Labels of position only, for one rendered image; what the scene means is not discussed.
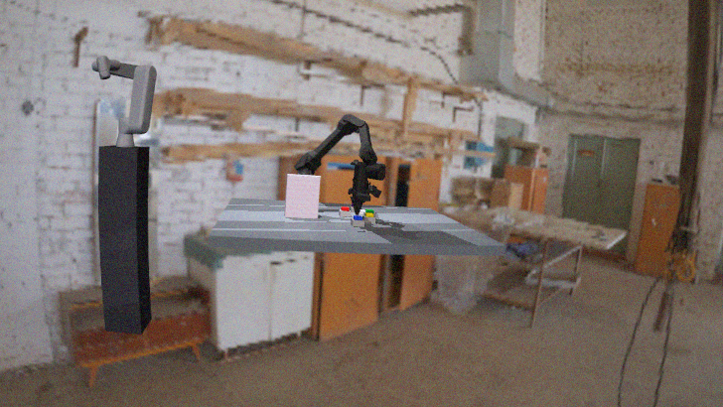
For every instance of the blue button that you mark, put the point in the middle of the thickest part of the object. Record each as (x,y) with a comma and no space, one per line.
(357,221)

